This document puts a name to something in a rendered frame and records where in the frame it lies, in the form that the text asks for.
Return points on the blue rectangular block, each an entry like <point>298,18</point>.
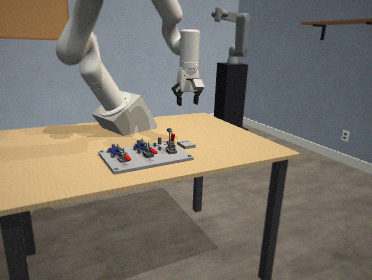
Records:
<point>140,147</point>
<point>113,151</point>

